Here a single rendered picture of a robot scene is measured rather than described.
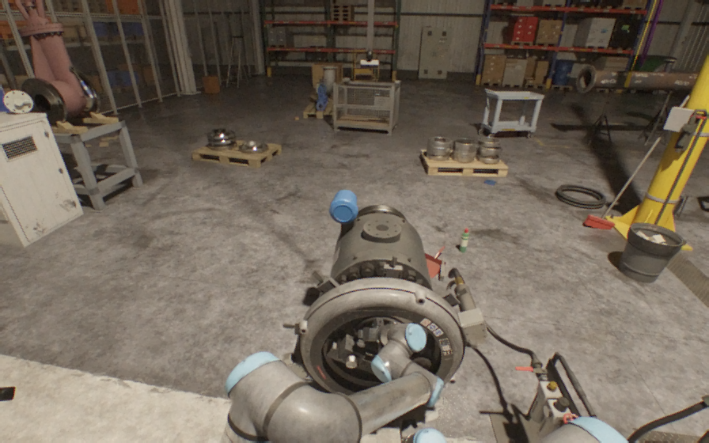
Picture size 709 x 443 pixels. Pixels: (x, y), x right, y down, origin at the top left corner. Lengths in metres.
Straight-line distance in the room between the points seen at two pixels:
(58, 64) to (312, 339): 4.33
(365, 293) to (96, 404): 1.80
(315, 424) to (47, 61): 4.93
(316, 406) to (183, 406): 1.78
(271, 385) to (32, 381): 2.41
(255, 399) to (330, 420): 0.14
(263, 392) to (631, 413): 2.35
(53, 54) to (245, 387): 4.73
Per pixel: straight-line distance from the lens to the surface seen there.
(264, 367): 0.76
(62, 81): 5.17
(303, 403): 0.70
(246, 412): 0.77
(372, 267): 1.75
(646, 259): 3.86
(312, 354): 1.68
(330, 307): 1.49
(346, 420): 0.73
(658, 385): 3.03
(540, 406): 2.04
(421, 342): 1.29
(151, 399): 2.54
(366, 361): 1.66
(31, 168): 4.64
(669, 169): 4.62
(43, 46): 5.21
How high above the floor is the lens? 1.89
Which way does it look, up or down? 29 degrees down
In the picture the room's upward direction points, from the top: 1 degrees clockwise
